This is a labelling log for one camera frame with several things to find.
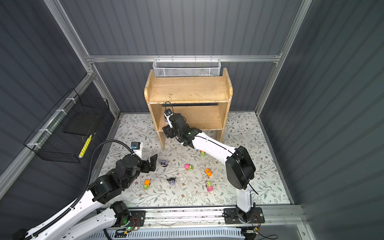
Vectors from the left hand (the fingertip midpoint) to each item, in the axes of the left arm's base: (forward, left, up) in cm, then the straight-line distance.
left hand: (148, 154), depth 73 cm
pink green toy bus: (-12, -30, -19) cm, 38 cm away
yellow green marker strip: (+3, +28, +6) cm, 29 cm away
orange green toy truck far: (+10, -28, -19) cm, 36 cm away
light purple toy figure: (+4, -4, -18) cm, 18 cm away
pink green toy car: (+1, -19, -19) cm, 27 cm away
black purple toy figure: (-7, -10, -17) cm, 21 cm away
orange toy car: (-2, -31, -20) cm, 37 cm away
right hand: (+19, -11, +1) cm, 22 cm away
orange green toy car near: (-7, +5, -20) cm, 21 cm away
